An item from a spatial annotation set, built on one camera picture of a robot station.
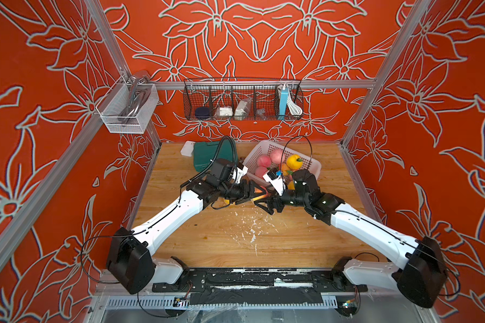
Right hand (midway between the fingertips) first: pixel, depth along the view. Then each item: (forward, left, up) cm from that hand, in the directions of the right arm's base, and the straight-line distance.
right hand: (257, 196), depth 73 cm
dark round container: (+44, +26, +6) cm, 51 cm away
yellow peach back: (+27, -20, -11) cm, 35 cm away
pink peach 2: (+30, -5, -14) cm, 34 cm away
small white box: (+42, +39, -18) cm, 60 cm away
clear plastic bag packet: (+41, +6, +11) cm, 43 cm away
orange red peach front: (+25, -16, -14) cm, 32 cm away
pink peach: (+30, -11, -10) cm, 33 cm away
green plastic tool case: (+41, +29, -20) cm, 54 cm away
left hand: (0, -1, +1) cm, 2 cm away
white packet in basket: (+35, +13, +13) cm, 40 cm away
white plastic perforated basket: (+38, -3, -12) cm, 40 cm away
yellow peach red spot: (-4, +11, +3) cm, 12 cm away
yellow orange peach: (0, 0, +4) cm, 4 cm away
